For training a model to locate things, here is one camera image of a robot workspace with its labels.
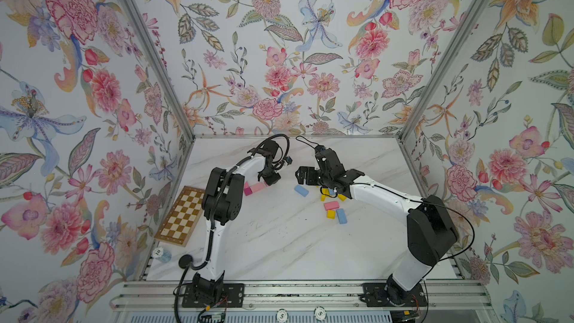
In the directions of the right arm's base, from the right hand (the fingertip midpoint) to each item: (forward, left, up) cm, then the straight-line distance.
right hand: (304, 171), depth 90 cm
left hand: (+7, +13, -12) cm, 19 cm away
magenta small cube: (-2, +25, -13) cm, 28 cm away
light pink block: (0, +21, -13) cm, 24 cm away
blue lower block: (-13, -16, -15) cm, 25 cm away
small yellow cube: (-12, -11, -14) cm, 21 cm away
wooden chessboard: (-18, +47, -10) cm, 52 cm away
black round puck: (-32, +43, -12) cm, 55 cm away
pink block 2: (-8, -12, -14) cm, 20 cm away
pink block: (+1, +25, -13) cm, 28 cm away
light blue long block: (0, +1, -14) cm, 14 cm away
